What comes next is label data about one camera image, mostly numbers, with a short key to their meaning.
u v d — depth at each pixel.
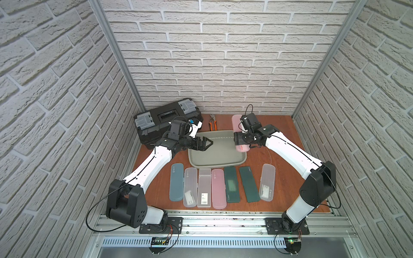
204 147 0.71
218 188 0.84
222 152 1.03
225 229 0.74
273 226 0.74
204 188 0.85
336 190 0.48
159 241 0.73
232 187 0.85
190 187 0.85
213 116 1.18
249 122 0.64
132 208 0.42
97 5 0.69
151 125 0.91
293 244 0.70
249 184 0.88
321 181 0.43
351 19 0.72
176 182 0.87
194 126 0.73
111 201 0.43
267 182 0.87
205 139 0.71
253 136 0.59
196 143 0.71
